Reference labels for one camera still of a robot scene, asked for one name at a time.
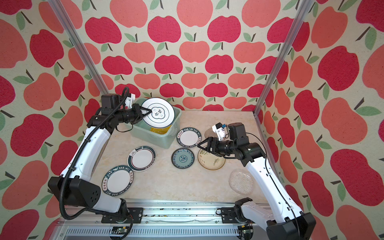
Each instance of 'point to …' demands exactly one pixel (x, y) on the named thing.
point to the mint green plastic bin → (140, 130)
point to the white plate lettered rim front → (117, 180)
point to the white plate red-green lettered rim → (189, 137)
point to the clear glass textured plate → (241, 182)
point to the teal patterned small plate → (183, 158)
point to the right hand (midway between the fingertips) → (205, 146)
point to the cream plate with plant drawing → (209, 160)
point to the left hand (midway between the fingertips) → (153, 111)
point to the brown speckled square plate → (209, 132)
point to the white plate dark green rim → (141, 158)
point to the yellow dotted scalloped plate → (162, 131)
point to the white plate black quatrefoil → (162, 114)
